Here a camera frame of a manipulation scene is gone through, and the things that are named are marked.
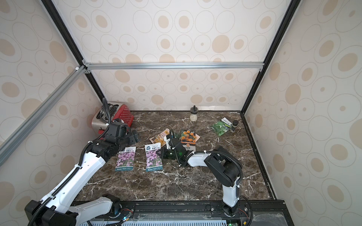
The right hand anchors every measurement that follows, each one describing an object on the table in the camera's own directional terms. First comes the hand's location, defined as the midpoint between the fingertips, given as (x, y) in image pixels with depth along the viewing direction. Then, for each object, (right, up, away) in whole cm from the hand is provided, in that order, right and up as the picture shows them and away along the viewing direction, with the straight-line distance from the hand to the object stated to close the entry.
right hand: (161, 150), depth 88 cm
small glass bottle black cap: (+22, +25, +20) cm, 39 cm away
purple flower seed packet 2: (-4, -6, -2) cm, 8 cm away
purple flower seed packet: (-24, -7, +4) cm, 25 cm away
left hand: (-11, +11, -11) cm, 19 cm away
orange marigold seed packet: (+17, +6, +15) cm, 24 cm away
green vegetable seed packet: (+44, +14, +22) cm, 51 cm away
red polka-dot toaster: (-30, +25, +9) cm, 40 cm away
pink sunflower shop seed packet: (-4, +6, +15) cm, 16 cm away
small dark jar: (+51, +17, +13) cm, 55 cm away
